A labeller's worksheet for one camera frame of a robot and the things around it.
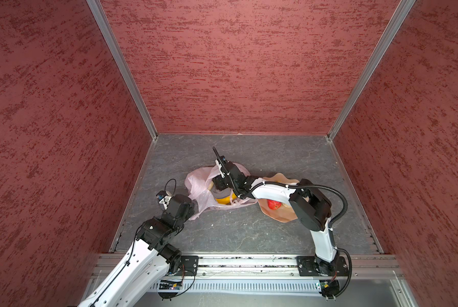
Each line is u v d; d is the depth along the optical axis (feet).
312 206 1.68
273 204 2.84
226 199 2.94
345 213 1.60
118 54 2.73
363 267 2.49
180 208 1.85
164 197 2.19
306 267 2.43
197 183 2.45
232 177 2.30
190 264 2.43
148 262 1.58
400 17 2.40
